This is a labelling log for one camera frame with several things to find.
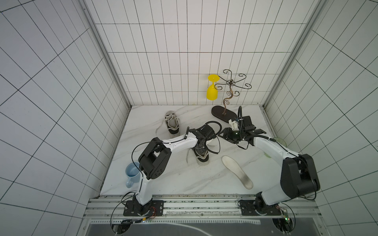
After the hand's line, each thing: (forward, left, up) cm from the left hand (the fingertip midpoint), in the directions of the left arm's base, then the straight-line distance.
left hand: (196, 147), depth 92 cm
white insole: (-10, -22, -4) cm, 24 cm away
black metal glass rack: (+33, -18, -3) cm, 38 cm away
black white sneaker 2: (-7, -3, +7) cm, 11 cm away
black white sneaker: (+20, +17, 0) cm, 26 cm away
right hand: (+6, -16, +8) cm, 19 cm away
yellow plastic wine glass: (+31, -11, +20) cm, 38 cm away
